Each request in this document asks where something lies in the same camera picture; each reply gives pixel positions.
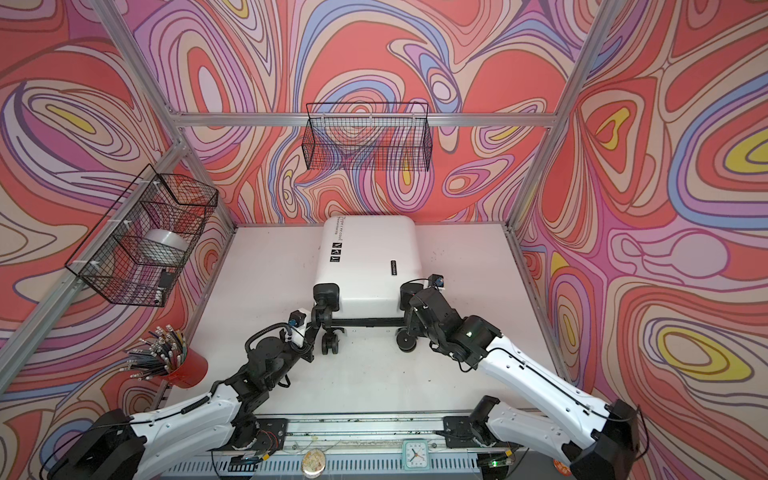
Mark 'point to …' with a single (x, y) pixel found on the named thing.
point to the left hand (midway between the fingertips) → (321, 322)
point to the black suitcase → (368, 272)
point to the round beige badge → (313, 462)
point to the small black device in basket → (166, 278)
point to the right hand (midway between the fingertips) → (416, 322)
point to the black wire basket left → (132, 255)
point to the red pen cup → (163, 354)
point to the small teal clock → (415, 455)
